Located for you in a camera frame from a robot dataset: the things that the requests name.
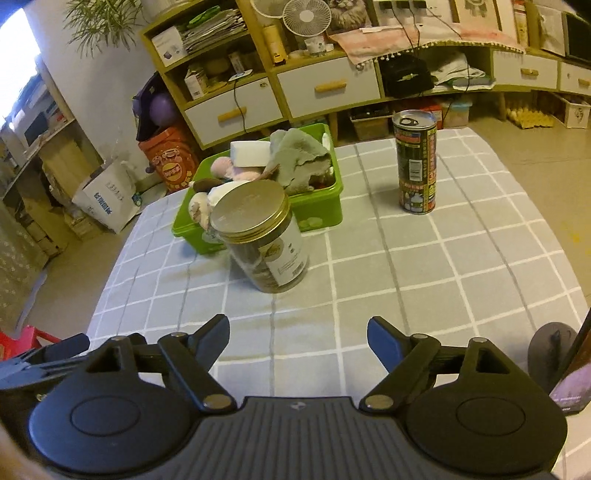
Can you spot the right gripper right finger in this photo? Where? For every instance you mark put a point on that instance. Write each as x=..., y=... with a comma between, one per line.
x=407, y=360

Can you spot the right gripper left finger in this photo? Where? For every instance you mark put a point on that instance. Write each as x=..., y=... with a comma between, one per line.
x=189, y=357

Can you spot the pink plush toy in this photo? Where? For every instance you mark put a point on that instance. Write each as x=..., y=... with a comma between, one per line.
x=223, y=168

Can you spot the white sponge block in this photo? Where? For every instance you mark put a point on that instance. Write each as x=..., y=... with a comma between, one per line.
x=250, y=153

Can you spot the grey fluffy towel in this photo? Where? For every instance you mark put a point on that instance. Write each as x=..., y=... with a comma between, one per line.
x=299, y=162

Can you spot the plush doll blue dress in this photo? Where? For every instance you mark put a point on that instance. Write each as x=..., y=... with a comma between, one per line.
x=199, y=210

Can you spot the white cloth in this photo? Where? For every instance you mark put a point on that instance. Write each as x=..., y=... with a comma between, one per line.
x=218, y=192

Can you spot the grey checked tablecloth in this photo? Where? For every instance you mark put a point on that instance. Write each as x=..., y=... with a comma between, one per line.
x=483, y=263

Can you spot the jar with gold lid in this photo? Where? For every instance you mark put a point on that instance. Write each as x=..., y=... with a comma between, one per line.
x=270, y=253

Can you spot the smartphone on stand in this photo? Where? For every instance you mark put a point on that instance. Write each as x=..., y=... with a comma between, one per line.
x=559, y=362

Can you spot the green plastic bin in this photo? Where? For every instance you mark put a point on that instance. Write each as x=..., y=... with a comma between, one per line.
x=317, y=209

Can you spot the white paper bag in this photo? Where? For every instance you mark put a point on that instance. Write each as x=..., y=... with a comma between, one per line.
x=109, y=196

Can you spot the orange snack bag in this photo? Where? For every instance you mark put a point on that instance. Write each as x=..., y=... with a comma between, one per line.
x=172, y=154

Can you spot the tall printed can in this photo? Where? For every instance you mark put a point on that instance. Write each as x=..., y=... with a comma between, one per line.
x=415, y=132

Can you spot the purple ball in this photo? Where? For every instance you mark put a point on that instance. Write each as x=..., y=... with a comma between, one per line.
x=162, y=110

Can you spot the black box on shelf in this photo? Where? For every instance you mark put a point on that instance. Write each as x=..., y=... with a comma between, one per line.
x=405, y=75

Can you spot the wooden shelf cabinet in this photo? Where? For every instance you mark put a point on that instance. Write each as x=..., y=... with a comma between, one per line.
x=232, y=67

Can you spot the pink cloth on cabinet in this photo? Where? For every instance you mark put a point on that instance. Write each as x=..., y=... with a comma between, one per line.
x=368, y=43

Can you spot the potted spider plant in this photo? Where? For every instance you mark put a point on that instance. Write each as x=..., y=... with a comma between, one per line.
x=98, y=24

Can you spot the framed cat picture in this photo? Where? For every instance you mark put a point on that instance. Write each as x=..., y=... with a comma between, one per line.
x=348, y=15

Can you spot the small white desk fan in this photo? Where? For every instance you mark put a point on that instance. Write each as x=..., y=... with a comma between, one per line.
x=308, y=19

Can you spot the microwave oven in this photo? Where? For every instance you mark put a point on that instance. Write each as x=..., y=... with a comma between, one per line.
x=577, y=38

